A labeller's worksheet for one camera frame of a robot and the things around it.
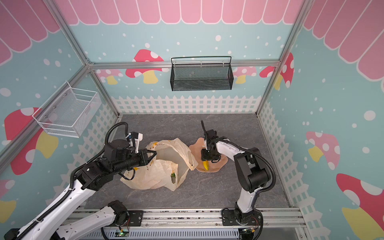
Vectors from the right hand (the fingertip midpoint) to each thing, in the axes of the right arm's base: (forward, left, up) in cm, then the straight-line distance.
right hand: (204, 157), depth 94 cm
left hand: (-12, +23, +23) cm, 35 cm away
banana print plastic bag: (-17, +18, +20) cm, 32 cm away
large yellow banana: (-5, -1, +1) cm, 6 cm away
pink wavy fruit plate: (+4, +5, +2) cm, 7 cm away
